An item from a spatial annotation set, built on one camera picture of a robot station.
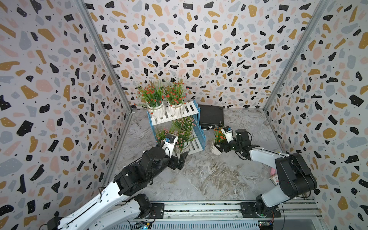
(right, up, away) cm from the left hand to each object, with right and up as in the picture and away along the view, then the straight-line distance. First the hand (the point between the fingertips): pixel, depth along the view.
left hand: (181, 148), depth 66 cm
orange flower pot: (+21, +3, +20) cm, 29 cm away
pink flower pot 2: (-1, +3, +20) cm, 20 cm away
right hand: (+23, -1, +27) cm, 35 cm away
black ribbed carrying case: (+20, +16, +48) cm, 54 cm away
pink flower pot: (-1, +8, +23) cm, 25 cm away
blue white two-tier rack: (+4, +19, +18) cm, 26 cm away
